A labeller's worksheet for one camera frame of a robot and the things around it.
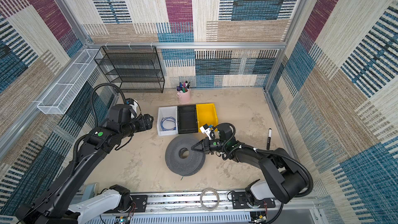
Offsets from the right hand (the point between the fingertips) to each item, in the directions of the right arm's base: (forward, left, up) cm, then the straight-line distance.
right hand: (193, 150), depth 77 cm
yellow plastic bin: (+29, -8, -11) cm, 32 cm away
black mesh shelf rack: (+58, +42, +7) cm, 72 cm away
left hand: (+12, +21, +14) cm, 28 cm away
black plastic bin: (+29, +5, -15) cm, 33 cm away
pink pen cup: (+42, +7, -2) cm, 43 cm away
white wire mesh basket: (+19, +60, +22) cm, 67 cm away
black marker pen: (+8, -44, -11) cm, 46 cm away
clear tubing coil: (-20, -11, -11) cm, 25 cm away
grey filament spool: (-3, +6, -4) cm, 8 cm away
